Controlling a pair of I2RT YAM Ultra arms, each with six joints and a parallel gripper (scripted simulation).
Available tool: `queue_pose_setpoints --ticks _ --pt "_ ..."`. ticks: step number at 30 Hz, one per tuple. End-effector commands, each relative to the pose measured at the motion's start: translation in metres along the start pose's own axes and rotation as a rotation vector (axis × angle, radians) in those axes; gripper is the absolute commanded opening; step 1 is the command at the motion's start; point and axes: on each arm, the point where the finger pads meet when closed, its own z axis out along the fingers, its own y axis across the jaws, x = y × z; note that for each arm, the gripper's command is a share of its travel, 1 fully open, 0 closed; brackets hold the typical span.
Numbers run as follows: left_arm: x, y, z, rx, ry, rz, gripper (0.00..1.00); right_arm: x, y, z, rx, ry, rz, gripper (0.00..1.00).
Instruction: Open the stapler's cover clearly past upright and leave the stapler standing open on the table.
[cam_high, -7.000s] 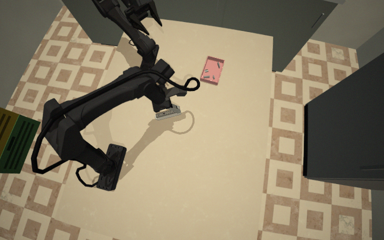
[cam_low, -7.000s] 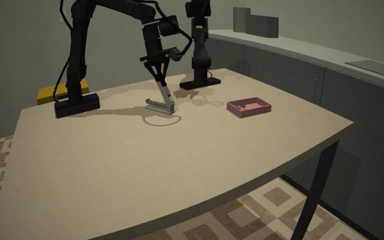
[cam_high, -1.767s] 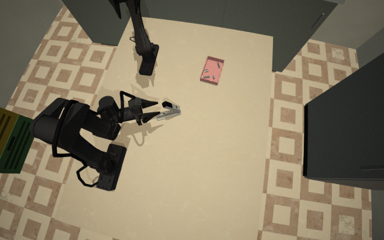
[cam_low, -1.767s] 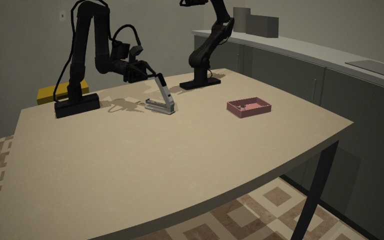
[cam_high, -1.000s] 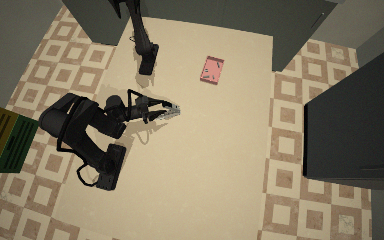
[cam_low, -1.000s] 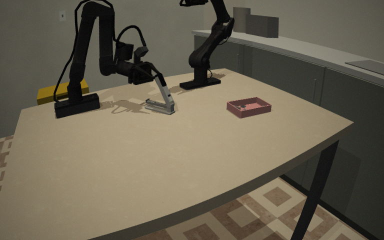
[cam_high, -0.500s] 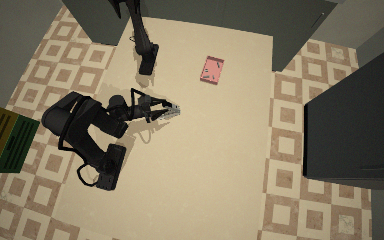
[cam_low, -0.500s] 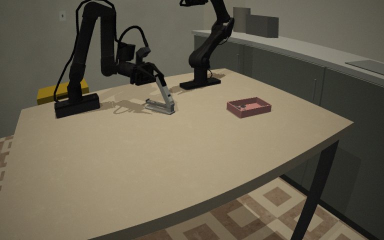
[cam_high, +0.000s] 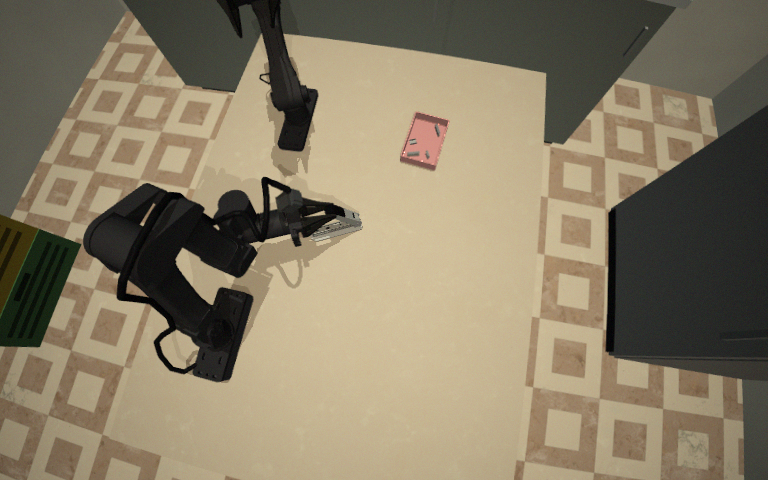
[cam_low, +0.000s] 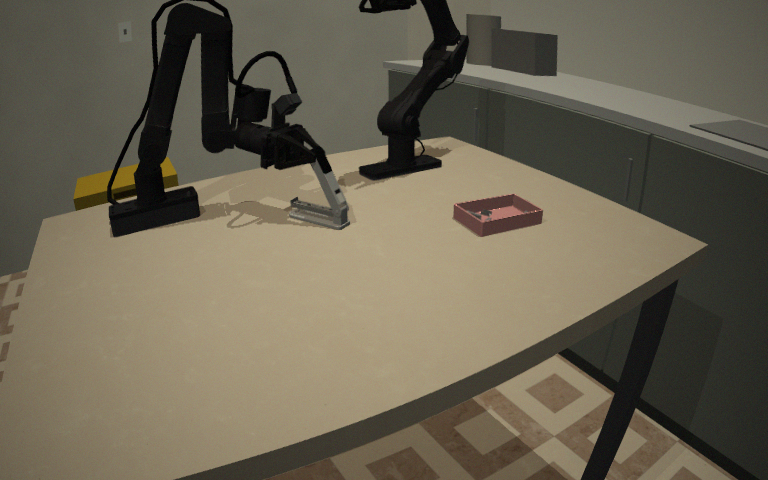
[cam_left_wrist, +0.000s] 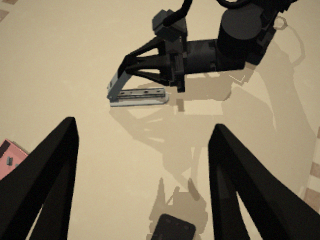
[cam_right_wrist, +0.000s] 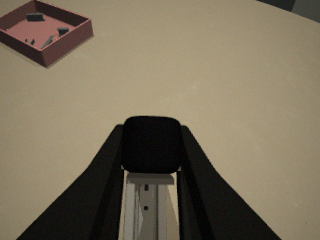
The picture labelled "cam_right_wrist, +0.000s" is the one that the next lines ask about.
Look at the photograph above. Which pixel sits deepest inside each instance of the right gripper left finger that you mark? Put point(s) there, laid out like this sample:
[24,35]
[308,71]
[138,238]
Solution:
[78,213]

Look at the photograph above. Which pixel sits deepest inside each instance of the pink shallow tray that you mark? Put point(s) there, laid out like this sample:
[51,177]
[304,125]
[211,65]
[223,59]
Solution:
[15,23]

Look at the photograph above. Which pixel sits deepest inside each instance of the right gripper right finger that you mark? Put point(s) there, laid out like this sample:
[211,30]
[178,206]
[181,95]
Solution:
[221,213]

